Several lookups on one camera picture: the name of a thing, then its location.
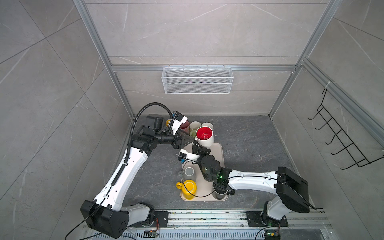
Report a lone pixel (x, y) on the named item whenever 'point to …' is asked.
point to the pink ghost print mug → (185, 127)
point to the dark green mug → (208, 124)
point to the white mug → (204, 136)
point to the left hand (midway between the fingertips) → (190, 134)
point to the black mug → (218, 196)
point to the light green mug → (194, 125)
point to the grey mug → (189, 173)
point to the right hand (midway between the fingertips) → (197, 139)
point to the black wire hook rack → (348, 146)
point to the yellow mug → (189, 187)
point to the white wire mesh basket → (197, 80)
